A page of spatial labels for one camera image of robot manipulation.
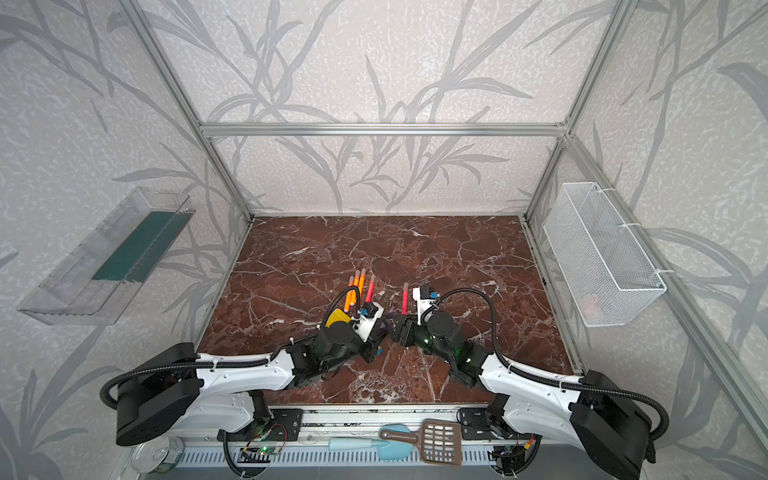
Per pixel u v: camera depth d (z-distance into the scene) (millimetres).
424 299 707
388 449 706
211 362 469
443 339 582
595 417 412
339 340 598
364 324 691
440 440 725
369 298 957
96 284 635
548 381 476
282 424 724
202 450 708
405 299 961
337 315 918
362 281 1016
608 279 607
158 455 654
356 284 999
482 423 737
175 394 417
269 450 703
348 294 971
